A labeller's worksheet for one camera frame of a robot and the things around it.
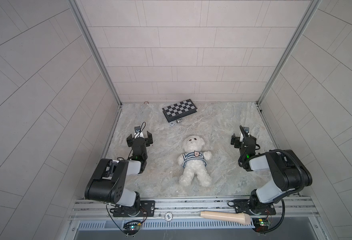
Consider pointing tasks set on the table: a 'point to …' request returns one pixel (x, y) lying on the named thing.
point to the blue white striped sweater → (194, 155)
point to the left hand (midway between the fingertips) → (143, 129)
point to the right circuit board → (260, 224)
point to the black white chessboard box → (179, 110)
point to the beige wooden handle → (241, 217)
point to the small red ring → (146, 101)
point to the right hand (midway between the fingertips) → (240, 133)
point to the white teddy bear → (194, 161)
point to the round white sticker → (168, 216)
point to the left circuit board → (131, 227)
